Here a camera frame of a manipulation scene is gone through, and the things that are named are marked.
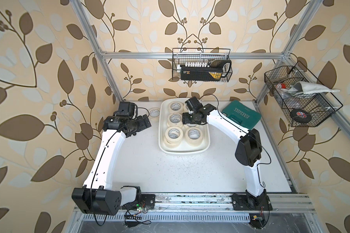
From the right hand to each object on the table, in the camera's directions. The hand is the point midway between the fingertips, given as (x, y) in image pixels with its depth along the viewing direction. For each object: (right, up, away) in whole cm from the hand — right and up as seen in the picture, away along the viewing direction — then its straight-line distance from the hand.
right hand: (187, 119), depth 92 cm
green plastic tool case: (+43, +3, +13) cm, 45 cm away
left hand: (-24, -2, -17) cm, 29 cm away
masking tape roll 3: (-9, -1, +13) cm, 16 cm away
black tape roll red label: (+56, +2, -20) cm, 60 cm away
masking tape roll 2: (-8, +9, +20) cm, 23 cm away
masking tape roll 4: (+5, -12, +7) cm, 15 cm away
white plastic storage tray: (-2, -20, +3) cm, 20 cm away
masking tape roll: (-24, +5, +20) cm, 32 cm away
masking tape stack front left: (-9, -12, +7) cm, 17 cm away
